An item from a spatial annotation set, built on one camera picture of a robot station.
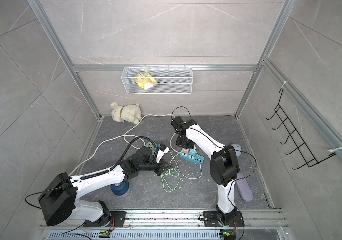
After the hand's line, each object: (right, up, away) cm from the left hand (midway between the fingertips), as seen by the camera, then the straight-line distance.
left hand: (174, 164), depth 77 cm
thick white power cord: (-37, +13, +30) cm, 49 cm away
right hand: (+7, +8, +13) cm, 17 cm away
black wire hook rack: (+55, +7, -18) cm, 58 cm away
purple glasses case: (+38, -13, +3) cm, 41 cm away
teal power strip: (+15, 0, +16) cm, 21 cm away
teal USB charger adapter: (+11, +4, +14) cm, 18 cm away
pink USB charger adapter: (+7, +5, +14) cm, 16 cm away
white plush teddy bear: (-33, +30, +33) cm, 56 cm away
